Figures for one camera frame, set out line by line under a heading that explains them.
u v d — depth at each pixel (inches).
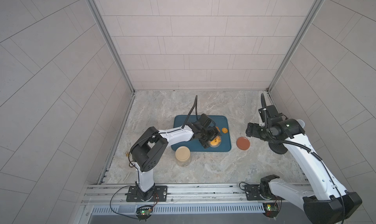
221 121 39.0
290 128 18.7
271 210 26.7
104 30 32.3
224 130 36.8
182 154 29.3
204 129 29.1
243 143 34.7
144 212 25.3
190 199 27.9
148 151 18.3
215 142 31.8
